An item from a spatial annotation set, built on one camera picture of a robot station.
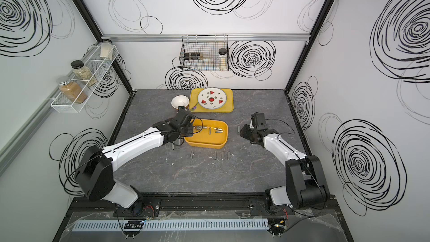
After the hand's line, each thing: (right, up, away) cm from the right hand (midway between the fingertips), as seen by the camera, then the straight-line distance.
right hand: (243, 131), depth 90 cm
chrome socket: (-32, -3, -22) cm, 39 cm away
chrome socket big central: (-25, +1, +8) cm, 26 cm away
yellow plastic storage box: (-19, -3, +7) cm, 21 cm away
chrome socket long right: (-14, -1, +9) cm, 17 cm away
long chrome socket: (-1, -1, +9) cm, 9 cm away
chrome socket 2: (-19, -1, +9) cm, 21 cm away
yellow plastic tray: (-7, +13, +20) cm, 24 cm away
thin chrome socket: (-28, -12, -1) cm, 31 cm away
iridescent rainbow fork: (-30, +12, +20) cm, 38 cm away
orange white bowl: (-39, +18, +21) cm, 48 cm away
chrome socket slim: (-8, -13, -1) cm, 15 cm away
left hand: (-29, +3, -3) cm, 29 cm away
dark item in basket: (-28, +42, +4) cm, 51 cm away
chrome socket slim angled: (-11, -13, -1) cm, 17 cm away
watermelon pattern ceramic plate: (-18, +19, +26) cm, 37 cm away
